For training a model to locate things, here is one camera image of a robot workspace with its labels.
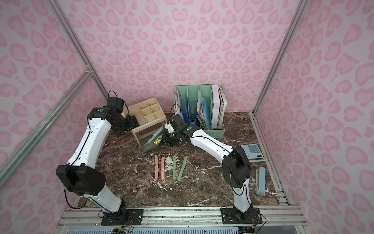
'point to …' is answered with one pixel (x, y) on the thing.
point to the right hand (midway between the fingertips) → (157, 144)
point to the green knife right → (179, 175)
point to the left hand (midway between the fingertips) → (133, 125)
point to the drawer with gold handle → (143, 136)
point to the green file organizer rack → (191, 108)
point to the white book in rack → (215, 106)
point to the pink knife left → (156, 167)
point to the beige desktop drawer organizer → (152, 119)
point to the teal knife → (155, 135)
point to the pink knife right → (163, 169)
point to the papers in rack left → (177, 104)
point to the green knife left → (174, 167)
